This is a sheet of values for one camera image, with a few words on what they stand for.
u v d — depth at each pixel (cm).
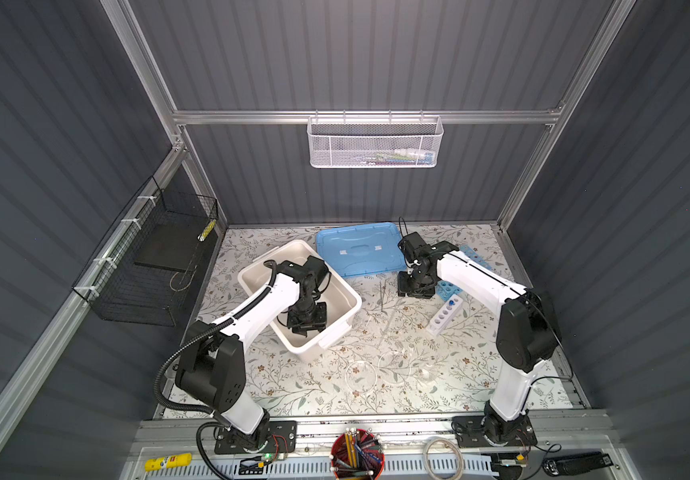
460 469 69
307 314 70
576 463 72
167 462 69
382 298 100
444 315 91
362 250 113
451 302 89
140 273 73
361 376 84
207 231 82
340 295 87
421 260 66
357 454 63
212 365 43
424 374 84
